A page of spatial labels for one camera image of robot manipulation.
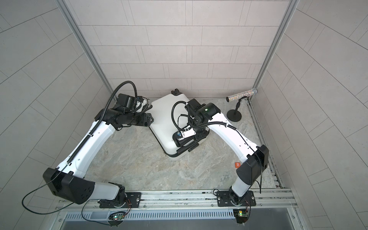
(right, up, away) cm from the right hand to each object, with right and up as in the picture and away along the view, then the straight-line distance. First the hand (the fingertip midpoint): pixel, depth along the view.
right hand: (193, 130), depth 77 cm
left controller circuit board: (-35, -37, -12) cm, 53 cm away
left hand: (-23, +7, 0) cm, 24 cm away
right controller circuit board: (+23, -39, -9) cm, 46 cm away
